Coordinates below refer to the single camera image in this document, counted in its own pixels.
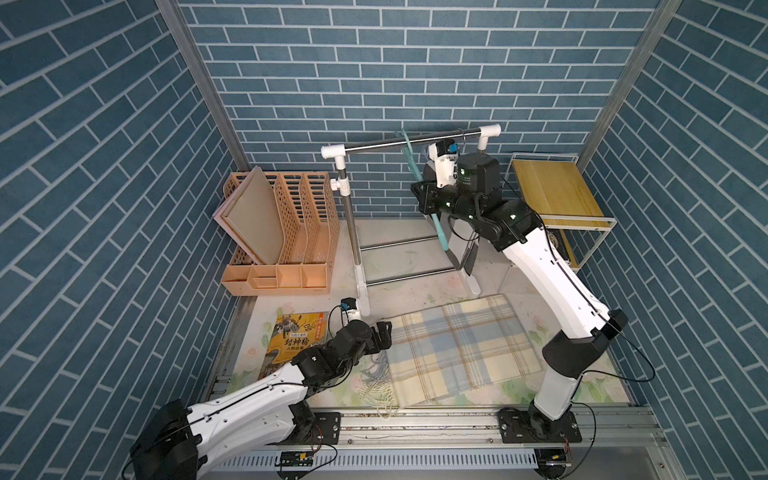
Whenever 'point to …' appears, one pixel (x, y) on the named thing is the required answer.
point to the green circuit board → (297, 459)
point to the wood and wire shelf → (556, 189)
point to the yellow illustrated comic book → (293, 334)
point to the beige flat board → (249, 212)
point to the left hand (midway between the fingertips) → (388, 331)
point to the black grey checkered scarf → (470, 255)
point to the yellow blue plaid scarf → (448, 351)
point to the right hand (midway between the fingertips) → (415, 185)
